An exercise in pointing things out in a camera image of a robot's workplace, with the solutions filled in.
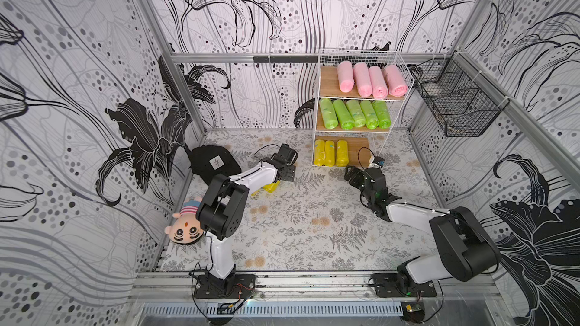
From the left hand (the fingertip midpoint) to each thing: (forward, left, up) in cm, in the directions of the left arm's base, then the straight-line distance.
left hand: (283, 174), depth 98 cm
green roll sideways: (+12, -38, +26) cm, 48 cm away
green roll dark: (+9, -24, +24) cm, 35 cm away
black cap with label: (+3, +32, +3) cm, 32 cm away
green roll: (+13, -18, +25) cm, 33 cm away
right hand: (0, -30, +7) cm, 31 cm away
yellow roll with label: (+10, -16, +3) cm, 19 cm away
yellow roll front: (+9, -27, +2) cm, 28 cm away
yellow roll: (-7, +4, 0) cm, 8 cm away
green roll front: (+11, -34, +25) cm, 44 cm away
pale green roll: (+13, -29, +26) cm, 41 cm away
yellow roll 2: (+12, -21, +1) cm, 24 cm away
